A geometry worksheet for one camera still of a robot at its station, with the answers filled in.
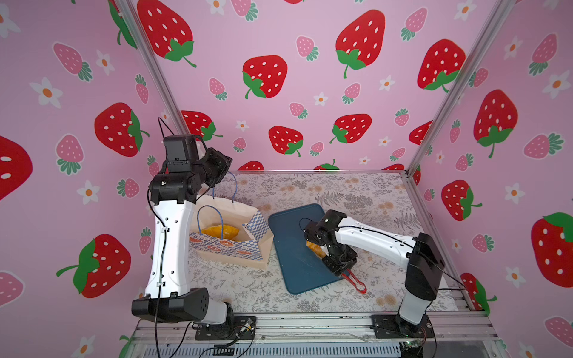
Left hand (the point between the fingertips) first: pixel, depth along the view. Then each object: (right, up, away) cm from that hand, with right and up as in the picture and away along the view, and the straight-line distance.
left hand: (234, 156), depth 68 cm
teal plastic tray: (+22, -42, +19) cm, 51 cm away
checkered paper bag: (+5, -29, +2) cm, 30 cm away
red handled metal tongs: (+39, -40, +1) cm, 56 cm away
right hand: (+37, -38, +9) cm, 54 cm away
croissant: (-7, -28, +20) cm, 35 cm away
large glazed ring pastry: (+28, -35, +21) cm, 49 cm away
